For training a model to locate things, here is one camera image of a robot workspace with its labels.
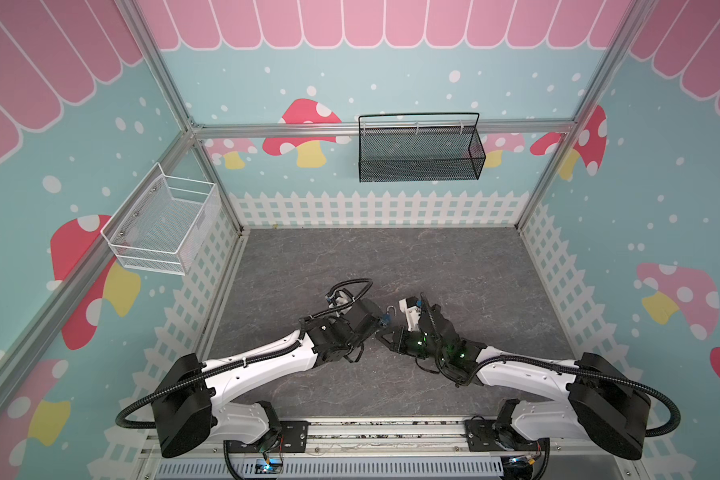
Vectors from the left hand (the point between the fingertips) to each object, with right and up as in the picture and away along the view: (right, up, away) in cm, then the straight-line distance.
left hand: (374, 323), depth 80 cm
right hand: (0, -2, -3) cm, 4 cm away
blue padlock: (+4, -1, +15) cm, 15 cm away
